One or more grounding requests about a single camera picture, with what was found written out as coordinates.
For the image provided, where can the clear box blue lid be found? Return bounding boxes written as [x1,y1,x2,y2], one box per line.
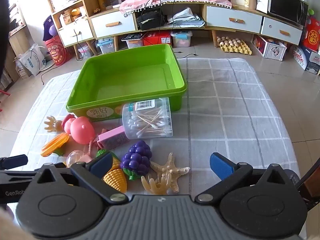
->
[96,38,115,54]

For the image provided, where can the beige coral toy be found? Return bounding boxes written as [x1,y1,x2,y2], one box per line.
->
[44,116,63,133]
[141,174,173,195]

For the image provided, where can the black floor cable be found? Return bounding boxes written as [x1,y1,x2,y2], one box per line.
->
[175,51,198,58]

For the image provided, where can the yellow toy corn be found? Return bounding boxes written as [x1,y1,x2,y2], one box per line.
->
[96,149,128,193]

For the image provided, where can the clear box black items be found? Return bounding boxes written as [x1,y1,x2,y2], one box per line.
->
[121,34,144,49]

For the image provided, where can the white drawer wooden handle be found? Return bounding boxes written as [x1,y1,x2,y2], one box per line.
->
[206,6,263,34]
[90,10,137,39]
[261,17,303,45]
[58,22,94,47]

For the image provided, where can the clear cotton swab jar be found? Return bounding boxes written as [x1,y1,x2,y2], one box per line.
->
[122,97,173,140]

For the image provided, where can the white blue water carton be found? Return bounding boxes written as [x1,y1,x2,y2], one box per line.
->
[292,46,320,74]

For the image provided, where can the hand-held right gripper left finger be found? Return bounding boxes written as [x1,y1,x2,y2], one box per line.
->
[30,152,128,204]

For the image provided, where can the white plastic bag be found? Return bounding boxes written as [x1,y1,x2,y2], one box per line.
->
[19,43,47,77]

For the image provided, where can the purple toy grapes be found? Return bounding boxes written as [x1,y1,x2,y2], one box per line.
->
[120,140,153,180]

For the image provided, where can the dark brown panel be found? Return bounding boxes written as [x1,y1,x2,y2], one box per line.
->
[297,156,320,205]

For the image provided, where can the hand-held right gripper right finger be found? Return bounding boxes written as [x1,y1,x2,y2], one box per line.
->
[195,152,288,204]

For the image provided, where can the wooden tv cabinet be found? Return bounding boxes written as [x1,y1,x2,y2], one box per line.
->
[89,0,304,53]

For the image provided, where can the tray of eggs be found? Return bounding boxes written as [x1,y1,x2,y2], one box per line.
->
[216,35,252,55]

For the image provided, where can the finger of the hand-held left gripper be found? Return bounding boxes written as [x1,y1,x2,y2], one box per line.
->
[0,155,28,170]
[0,170,38,179]

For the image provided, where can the red gift box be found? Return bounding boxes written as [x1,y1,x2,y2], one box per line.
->
[301,17,320,53]

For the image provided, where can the black bag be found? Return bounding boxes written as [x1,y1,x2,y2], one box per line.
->
[137,11,167,30]

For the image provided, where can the clear pink capsule ball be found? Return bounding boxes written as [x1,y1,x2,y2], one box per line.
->
[66,150,93,167]

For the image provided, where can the orange toy pumpkin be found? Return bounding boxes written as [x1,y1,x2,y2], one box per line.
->
[41,133,70,157]

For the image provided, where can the black microwave oven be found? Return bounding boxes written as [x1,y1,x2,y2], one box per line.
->
[267,0,309,28]

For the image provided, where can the red printed bucket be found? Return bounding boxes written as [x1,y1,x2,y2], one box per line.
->
[44,36,73,66]

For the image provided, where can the purple balloon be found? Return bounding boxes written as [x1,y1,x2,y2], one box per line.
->
[42,15,59,42]

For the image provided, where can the white printed crate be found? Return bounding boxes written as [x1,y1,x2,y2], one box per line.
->
[252,34,287,61]

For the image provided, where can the pile of white papers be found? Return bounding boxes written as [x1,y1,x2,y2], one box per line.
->
[167,7,205,27]

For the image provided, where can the green plastic bin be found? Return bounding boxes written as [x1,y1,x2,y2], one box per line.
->
[66,43,188,122]

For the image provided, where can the pink plastic toy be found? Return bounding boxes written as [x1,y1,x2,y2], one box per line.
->
[62,114,95,144]

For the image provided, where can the small clear storage box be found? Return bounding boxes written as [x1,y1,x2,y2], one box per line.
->
[77,45,94,60]

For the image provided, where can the grey checked tablecloth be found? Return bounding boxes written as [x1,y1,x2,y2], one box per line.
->
[9,57,304,205]

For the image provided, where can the pink rectangular box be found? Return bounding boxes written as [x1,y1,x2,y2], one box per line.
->
[97,125,128,150]

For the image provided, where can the red cardboard box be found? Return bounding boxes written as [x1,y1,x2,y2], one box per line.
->
[142,31,172,47]

